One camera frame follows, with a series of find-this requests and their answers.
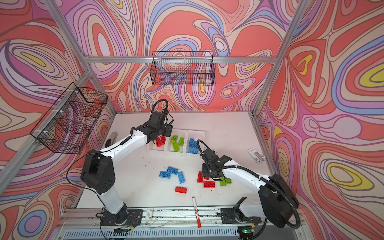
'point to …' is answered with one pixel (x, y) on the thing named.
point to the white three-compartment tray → (184, 143)
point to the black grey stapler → (112, 140)
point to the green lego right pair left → (222, 181)
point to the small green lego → (181, 141)
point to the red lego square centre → (206, 178)
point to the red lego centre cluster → (200, 178)
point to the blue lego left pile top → (172, 170)
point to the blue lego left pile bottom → (165, 174)
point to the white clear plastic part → (255, 154)
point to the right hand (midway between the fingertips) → (208, 176)
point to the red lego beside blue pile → (163, 139)
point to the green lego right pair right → (228, 181)
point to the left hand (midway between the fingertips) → (169, 126)
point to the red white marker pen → (196, 213)
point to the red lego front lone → (179, 189)
